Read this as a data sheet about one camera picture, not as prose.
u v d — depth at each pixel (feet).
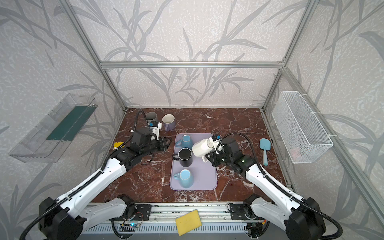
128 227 2.37
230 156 1.95
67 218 1.22
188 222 2.28
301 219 1.25
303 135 2.00
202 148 2.43
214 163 2.23
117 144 3.23
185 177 2.53
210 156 2.52
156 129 2.26
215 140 2.31
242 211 2.40
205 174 2.74
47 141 2.08
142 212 2.38
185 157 2.76
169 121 3.45
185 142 2.99
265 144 3.27
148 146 2.05
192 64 3.16
